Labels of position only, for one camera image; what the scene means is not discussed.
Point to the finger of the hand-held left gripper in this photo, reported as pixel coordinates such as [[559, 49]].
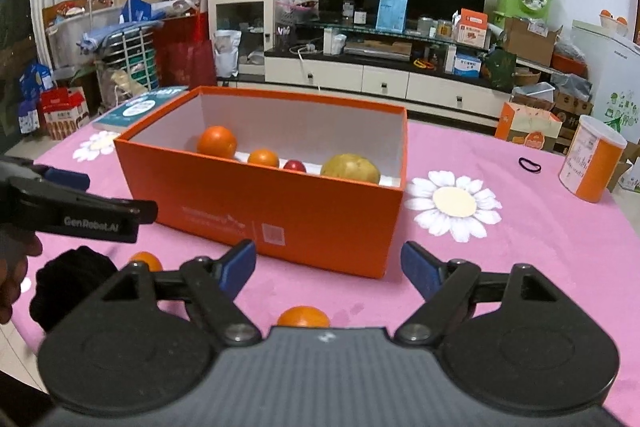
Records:
[[115, 207], [67, 178]]

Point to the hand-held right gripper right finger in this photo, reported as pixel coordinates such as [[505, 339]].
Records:
[[420, 267]]

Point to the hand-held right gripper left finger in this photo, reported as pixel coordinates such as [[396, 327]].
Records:
[[240, 264]]

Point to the small orange mandarin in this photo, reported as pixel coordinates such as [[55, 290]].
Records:
[[303, 317], [146, 261], [263, 158]]

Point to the orange cardboard box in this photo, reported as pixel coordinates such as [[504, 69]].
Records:
[[200, 187]]

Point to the small red fruit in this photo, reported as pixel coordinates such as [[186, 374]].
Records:
[[295, 166]]

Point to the large orange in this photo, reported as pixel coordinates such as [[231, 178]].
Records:
[[216, 142]]

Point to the yellow-green pear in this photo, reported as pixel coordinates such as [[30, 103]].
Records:
[[350, 168]]

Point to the person's left hand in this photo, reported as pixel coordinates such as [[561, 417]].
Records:
[[15, 277]]

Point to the red and white carton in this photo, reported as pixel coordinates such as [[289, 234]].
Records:
[[65, 114]]

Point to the teal tissue packet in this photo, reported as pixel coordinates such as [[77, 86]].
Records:
[[130, 109]]

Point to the blue packages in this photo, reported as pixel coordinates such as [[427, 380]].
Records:
[[32, 92]]

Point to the pink daisy tablecloth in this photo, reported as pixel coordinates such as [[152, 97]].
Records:
[[525, 247]]

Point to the metal shopping trolley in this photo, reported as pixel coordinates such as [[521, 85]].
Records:
[[135, 52]]

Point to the red gift bag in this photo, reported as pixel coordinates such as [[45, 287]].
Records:
[[185, 57]]

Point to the orange and white carton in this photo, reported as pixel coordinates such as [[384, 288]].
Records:
[[525, 127]]

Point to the blue bag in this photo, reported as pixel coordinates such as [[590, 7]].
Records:
[[137, 9]]

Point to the white plastic bag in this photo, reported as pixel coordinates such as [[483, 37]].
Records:
[[227, 54]]

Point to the orange and white canister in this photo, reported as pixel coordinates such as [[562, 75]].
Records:
[[590, 167]]

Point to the white tv stand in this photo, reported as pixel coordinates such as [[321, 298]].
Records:
[[340, 77]]

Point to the blue and white box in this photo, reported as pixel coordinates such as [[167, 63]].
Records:
[[467, 66]]

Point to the dark green bag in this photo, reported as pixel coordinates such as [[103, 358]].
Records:
[[500, 69]]

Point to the silver media player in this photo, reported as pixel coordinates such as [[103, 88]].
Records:
[[377, 51]]

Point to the white and orange box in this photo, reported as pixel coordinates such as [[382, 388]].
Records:
[[472, 29]]

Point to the light blue box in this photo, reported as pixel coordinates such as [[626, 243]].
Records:
[[392, 11]]

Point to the white fridge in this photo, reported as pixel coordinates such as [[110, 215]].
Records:
[[610, 67]]

